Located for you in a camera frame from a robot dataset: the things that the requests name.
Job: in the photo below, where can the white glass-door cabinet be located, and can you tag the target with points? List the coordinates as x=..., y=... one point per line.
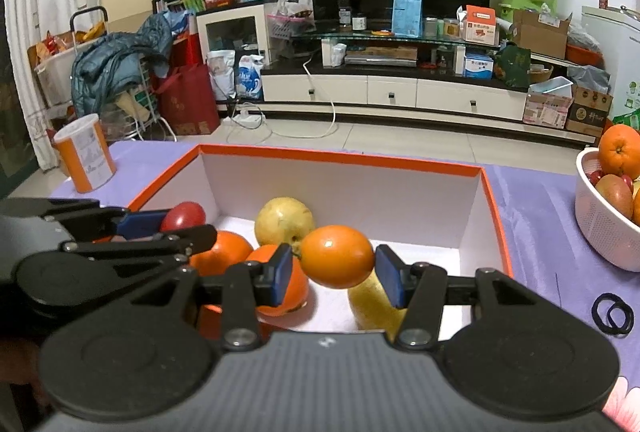
x=262, y=31

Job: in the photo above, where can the small red fruit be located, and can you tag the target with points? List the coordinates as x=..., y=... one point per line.
x=595, y=178

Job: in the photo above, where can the white plastic bin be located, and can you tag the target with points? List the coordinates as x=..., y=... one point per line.
x=552, y=85

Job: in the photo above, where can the yellow-green pear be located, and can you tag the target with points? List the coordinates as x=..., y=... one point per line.
x=284, y=222

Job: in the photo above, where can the blue and white mask box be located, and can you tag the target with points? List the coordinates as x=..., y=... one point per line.
x=478, y=65

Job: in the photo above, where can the orange and white can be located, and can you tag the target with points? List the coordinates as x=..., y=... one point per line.
x=87, y=156

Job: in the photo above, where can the orange and white carton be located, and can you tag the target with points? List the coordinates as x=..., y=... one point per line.
x=479, y=26

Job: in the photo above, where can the dark green bag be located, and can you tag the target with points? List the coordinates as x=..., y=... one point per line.
x=512, y=66

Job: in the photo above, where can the yellow mango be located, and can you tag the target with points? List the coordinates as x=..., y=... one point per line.
x=370, y=307

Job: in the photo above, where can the red shopping bag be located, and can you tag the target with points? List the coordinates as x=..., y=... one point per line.
x=187, y=101

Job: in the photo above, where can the white television stand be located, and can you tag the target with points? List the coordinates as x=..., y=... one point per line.
x=450, y=94

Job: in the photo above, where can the blue-grey jacket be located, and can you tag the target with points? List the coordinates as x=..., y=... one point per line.
x=115, y=61

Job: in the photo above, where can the white plastic colander bowl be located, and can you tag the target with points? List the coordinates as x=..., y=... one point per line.
x=600, y=237

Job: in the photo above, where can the blue paper pack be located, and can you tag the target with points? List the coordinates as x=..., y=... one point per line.
x=407, y=14

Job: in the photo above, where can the small tangerine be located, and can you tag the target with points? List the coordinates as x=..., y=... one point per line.
x=336, y=257

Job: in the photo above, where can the black trolley cart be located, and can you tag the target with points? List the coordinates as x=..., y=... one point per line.
x=87, y=11

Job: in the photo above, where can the blue and white bag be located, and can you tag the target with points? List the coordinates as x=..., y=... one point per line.
x=250, y=79

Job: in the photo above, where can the red-brown mango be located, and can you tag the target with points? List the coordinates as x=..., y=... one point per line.
x=614, y=197

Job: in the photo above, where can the wicker basket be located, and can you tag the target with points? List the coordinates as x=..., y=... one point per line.
x=541, y=74

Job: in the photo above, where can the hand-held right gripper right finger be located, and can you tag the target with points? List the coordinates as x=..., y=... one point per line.
x=389, y=274

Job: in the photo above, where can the brown printed carton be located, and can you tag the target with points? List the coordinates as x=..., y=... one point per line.
x=589, y=111

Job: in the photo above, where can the white chest freezer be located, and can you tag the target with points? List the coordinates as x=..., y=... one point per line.
x=615, y=61

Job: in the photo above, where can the large orange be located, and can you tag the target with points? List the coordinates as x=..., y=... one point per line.
x=225, y=254

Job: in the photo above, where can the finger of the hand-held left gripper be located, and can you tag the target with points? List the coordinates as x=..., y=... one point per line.
x=175, y=242
x=142, y=223

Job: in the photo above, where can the open cardboard box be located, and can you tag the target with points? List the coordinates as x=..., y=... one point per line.
x=540, y=36

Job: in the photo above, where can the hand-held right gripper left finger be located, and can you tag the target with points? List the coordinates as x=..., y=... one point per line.
x=282, y=274

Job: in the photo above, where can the printed fruit carton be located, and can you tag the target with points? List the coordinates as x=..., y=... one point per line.
x=547, y=110

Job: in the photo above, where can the white curtain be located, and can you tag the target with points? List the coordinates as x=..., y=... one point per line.
x=40, y=11

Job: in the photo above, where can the orange cardboard box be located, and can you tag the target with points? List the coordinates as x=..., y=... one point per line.
x=350, y=197

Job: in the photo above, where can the white power strip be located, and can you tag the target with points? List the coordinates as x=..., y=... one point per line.
x=245, y=114

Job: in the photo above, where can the red tomato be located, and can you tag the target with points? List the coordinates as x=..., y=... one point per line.
x=184, y=214

